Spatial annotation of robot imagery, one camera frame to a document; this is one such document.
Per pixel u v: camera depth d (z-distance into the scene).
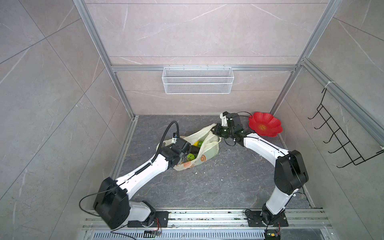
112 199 0.40
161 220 0.73
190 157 0.90
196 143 0.98
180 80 1.01
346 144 0.63
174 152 0.60
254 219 0.73
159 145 0.56
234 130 0.69
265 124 1.14
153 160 0.52
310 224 0.73
